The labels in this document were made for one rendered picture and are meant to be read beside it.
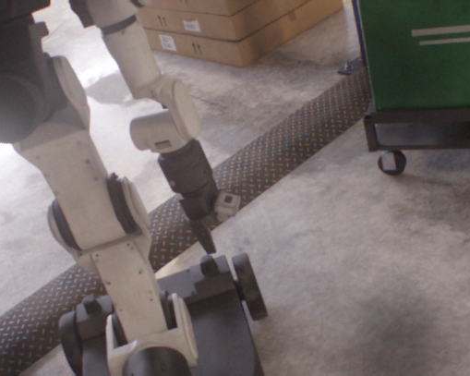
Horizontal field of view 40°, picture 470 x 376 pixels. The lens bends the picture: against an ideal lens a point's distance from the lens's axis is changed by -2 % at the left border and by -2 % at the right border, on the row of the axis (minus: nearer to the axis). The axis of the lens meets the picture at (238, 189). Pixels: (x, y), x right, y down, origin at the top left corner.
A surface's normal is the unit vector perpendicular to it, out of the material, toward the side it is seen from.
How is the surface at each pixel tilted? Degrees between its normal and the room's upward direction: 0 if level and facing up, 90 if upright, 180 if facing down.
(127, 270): 77
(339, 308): 0
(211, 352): 0
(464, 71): 86
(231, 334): 0
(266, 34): 90
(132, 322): 64
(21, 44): 31
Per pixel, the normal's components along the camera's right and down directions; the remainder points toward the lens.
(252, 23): 0.64, 0.27
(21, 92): 0.13, 0.29
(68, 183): 0.21, 0.55
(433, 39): -0.39, 0.53
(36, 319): -0.26, -0.81
